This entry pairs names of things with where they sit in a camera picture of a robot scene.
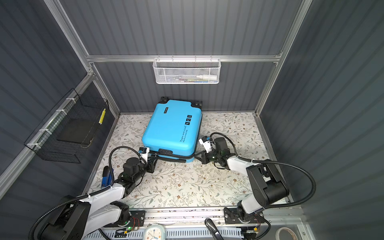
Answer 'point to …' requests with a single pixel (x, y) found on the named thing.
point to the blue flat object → (106, 180)
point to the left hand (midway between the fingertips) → (155, 157)
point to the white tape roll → (278, 230)
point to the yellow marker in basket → (102, 116)
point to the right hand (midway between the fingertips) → (197, 157)
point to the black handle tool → (213, 229)
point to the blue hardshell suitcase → (172, 131)
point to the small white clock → (154, 232)
